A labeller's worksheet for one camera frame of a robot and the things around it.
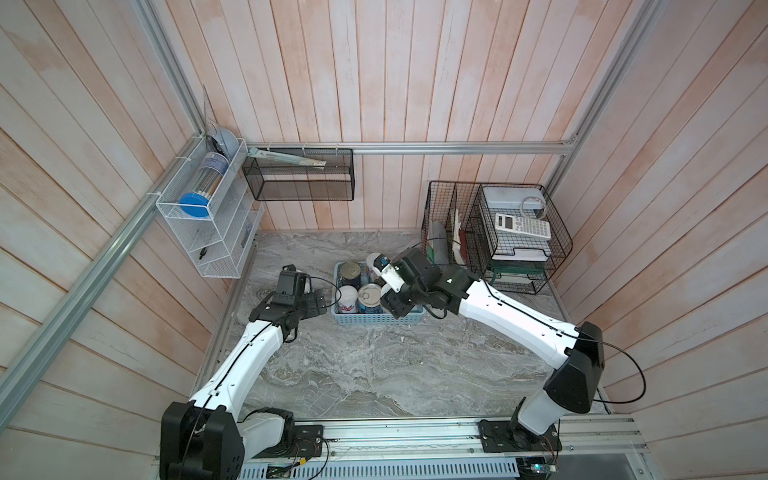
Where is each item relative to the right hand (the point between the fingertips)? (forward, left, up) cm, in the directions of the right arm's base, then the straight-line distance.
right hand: (390, 292), depth 79 cm
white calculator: (+25, -39, +1) cm, 47 cm away
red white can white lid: (+2, +12, -9) cm, 16 cm away
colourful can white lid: (-1, +4, +10) cm, 11 cm away
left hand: (0, +24, -7) cm, 25 cm away
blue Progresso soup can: (+3, +6, -9) cm, 11 cm away
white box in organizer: (+36, -45, +3) cm, 58 cm away
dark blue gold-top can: (+13, +13, -10) cm, 21 cm away
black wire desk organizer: (+21, -37, 0) cm, 43 cm away
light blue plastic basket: (0, +7, -15) cm, 16 cm away
